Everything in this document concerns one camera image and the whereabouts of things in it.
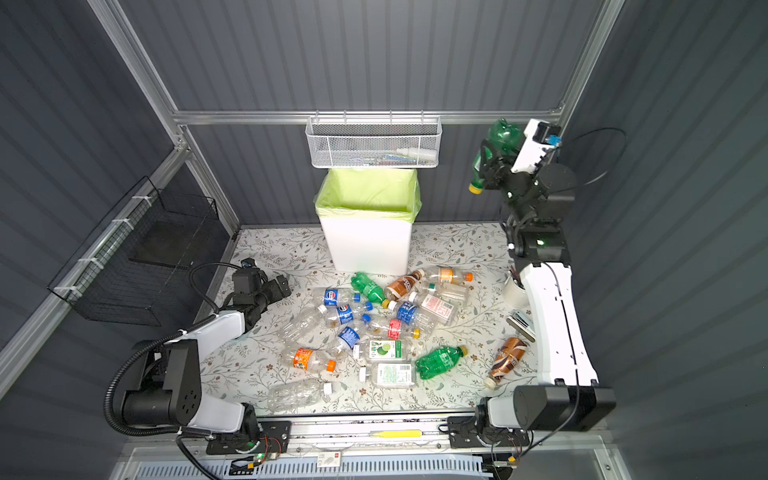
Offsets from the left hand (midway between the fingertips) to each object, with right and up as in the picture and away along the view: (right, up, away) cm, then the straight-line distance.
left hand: (272, 284), depth 93 cm
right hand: (+58, +32, -34) cm, 74 cm away
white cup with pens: (+76, -3, -1) cm, 76 cm away
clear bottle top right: (+57, -3, +6) cm, 58 cm away
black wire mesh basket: (-27, +6, -21) cm, 34 cm away
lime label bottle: (+35, -18, -9) cm, 40 cm away
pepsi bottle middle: (+23, -9, -2) cm, 25 cm away
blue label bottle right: (+43, -8, -4) cm, 44 cm away
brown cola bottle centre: (+41, -1, +3) cm, 41 cm away
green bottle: (+51, -21, -9) cm, 56 cm away
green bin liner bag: (+30, +31, +9) cm, 44 cm away
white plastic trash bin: (+31, +13, +1) cm, 33 cm away
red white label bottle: (+51, -7, 0) cm, 52 cm away
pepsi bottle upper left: (+20, -4, +2) cm, 20 cm away
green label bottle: (+37, -23, -13) cm, 46 cm away
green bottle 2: (+30, -2, +3) cm, 30 cm away
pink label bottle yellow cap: (+38, -13, -7) cm, 41 cm away
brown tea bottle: (+70, -19, -12) cm, 73 cm away
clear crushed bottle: (+10, -12, -5) cm, 16 cm away
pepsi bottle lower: (+26, -14, -8) cm, 31 cm away
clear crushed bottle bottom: (+13, -26, -17) cm, 34 cm away
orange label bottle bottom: (+15, -20, -11) cm, 27 cm away
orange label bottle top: (+58, +2, +6) cm, 58 cm away
